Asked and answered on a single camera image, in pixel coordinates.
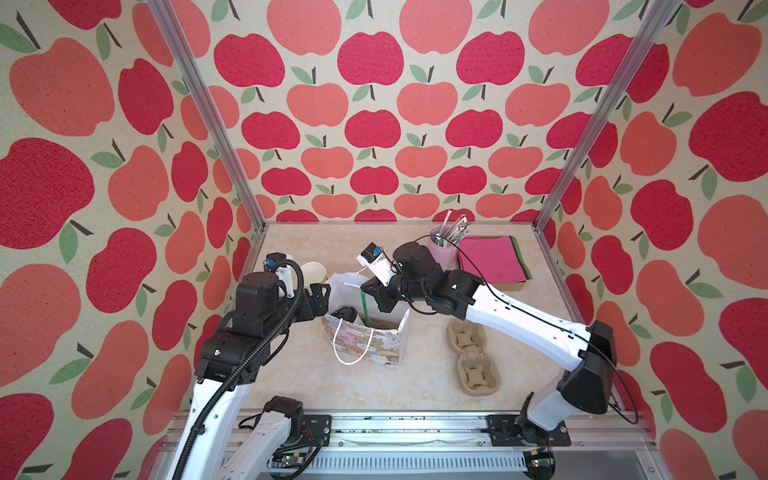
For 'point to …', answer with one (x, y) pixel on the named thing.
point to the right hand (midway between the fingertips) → (364, 291)
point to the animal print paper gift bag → (377, 336)
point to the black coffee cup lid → (347, 313)
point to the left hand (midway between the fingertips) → (317, 293)
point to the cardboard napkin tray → (505, 286)
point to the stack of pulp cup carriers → (479, 373)
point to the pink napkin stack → (499, 259)
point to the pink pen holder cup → (446, 258)
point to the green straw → (365, 308)
